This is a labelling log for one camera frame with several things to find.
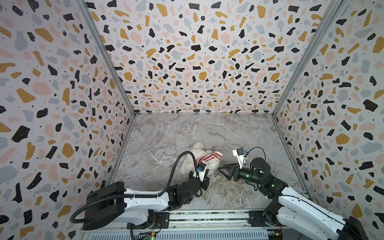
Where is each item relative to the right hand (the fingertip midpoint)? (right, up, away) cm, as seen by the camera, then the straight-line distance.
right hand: (221, 167), depth 72 cm
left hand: (-5, -1, +3) cm, 6 cm away
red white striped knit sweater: (-2, +5, +7) cm, 9 cm away
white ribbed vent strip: (-19, -32, -2) cm, 37 cm away
